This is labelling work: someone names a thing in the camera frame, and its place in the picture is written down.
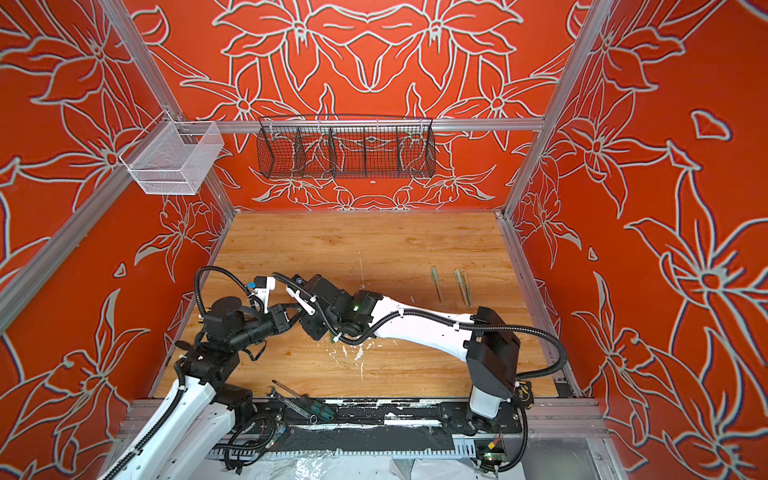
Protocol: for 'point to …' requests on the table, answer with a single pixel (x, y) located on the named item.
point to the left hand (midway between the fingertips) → (306, 307)
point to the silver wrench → (292, 406)
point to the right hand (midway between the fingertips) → (298, 317)
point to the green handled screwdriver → (311, 406)
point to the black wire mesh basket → (346, 147)
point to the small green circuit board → (495, 456)
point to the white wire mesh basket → (173, 158)
